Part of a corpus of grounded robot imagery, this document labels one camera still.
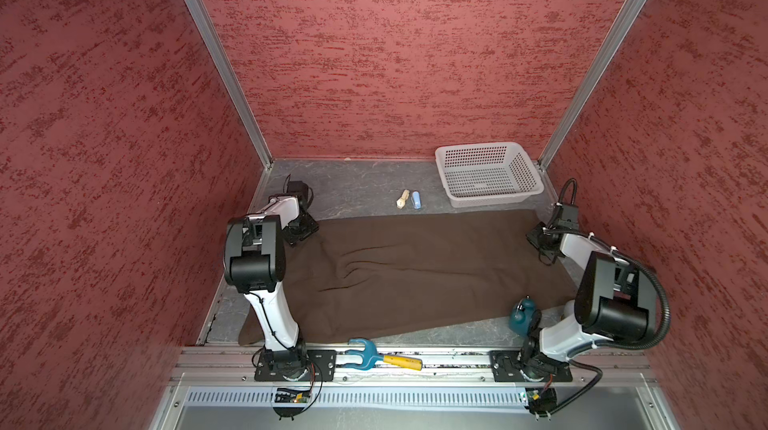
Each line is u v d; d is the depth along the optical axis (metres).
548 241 0.71
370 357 0.74
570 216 0.74
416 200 1.06
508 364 0.74
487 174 1.18
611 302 0.46
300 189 0.81
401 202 1.07
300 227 0.80
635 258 0.78
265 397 0.71
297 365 0.68
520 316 0.76
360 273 0.88
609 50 0.87
